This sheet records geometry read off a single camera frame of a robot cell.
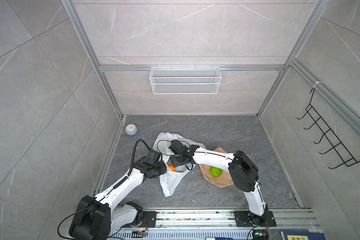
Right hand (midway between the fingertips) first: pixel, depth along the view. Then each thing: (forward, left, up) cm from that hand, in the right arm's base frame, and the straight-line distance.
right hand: (175, 158), depth 91 cm
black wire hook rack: (-16, -72, +27) cm, 79 cm away
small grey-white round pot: (+25, +33, 0) cm, 41 cm away
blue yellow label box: (-40, -53, -2) cm, 66 cm away
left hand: (-6, +6, +3) cm, 9 cm away
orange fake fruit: (-7, +2, +4) cm, 9 cm away
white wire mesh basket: (+46, -7, +26) cm, 53 cm away
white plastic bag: (-11, +1, +1) cm, 11 cm away
